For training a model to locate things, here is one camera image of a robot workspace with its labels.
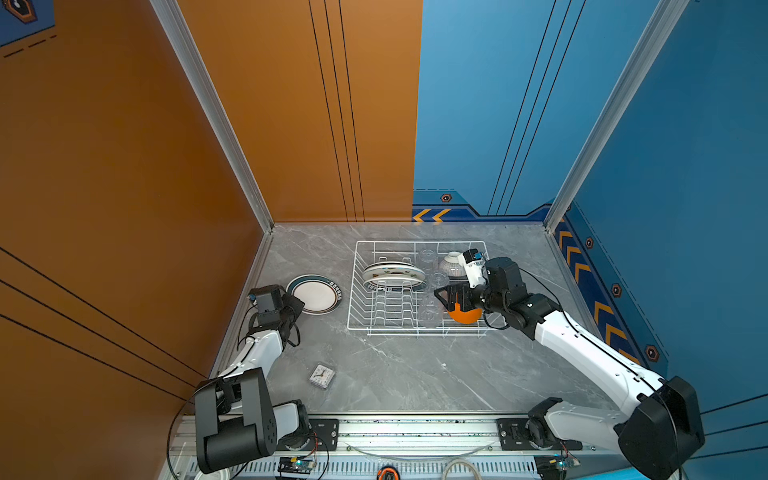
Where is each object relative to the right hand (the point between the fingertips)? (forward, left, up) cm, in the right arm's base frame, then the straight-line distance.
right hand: (445, 289), depth 80 cm
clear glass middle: (+9, +1, -8) cm, 12 cm away
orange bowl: (0, -8, -15) cm, 17 cm away
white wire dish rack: (+3, +14, -18) cm, 23 cm away
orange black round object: (-39, +17, -16) cm, 45 cm away
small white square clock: (-17, +34, -16) cm, 41 cm away
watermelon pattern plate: (+10, +14, -4) cm, 17 cm away
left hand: (+5, +44, -10) cm, 45 cm away
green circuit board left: (-37, +37, -19) cm, 56 cm away
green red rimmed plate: (+11, +40, -18) cm, 45 cm away
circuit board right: (-37, -24, -21) cm, 49 cm away
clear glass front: (-2, +4, -9) cm, 10 cm away
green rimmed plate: (+11, +14, -14) cm, 23 cm away
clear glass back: (+16, +3, -7) cm, 18 cm away
